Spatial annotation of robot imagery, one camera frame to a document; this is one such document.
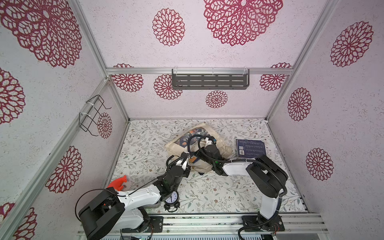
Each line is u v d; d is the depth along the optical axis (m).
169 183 0.62
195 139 0.90
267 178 0.49
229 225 0.78
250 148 0.98
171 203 0.78
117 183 0.86
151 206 0.77
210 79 0.95
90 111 0.77
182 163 0.69
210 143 0.85
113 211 0.42
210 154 0.72
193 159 0.92
